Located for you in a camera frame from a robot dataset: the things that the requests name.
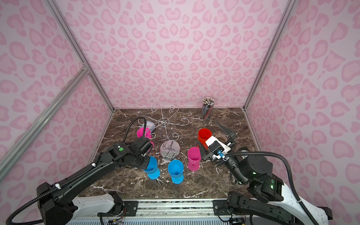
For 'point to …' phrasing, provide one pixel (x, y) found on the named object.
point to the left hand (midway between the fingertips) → (146, 160)
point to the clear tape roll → (221, 138)
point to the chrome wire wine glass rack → (169, 149)
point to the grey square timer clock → (150, 125)
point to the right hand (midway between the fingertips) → (208, 130)
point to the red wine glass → (203, 134)
